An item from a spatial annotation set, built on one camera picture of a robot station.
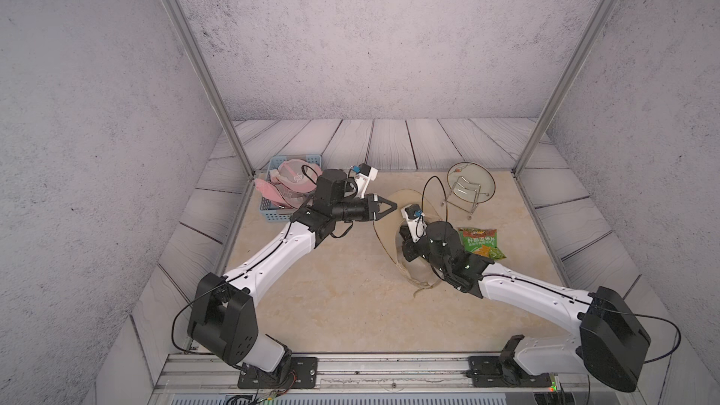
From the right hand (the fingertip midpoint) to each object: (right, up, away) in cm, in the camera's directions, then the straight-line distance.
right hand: (401, 228), depth 80 cm
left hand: (-1, +6, -7) cm, 10 cm away
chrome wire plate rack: (+27, +9, +27) cm, 40 cm away
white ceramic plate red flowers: (+28, +17, +19) cm, 38 cm away
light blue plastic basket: (-48, +23, +37) cm, 65 cm away
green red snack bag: (+28, -6, +14) cm, 32 cm away
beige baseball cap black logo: (-4, 0, -7) cm, 8 cm away
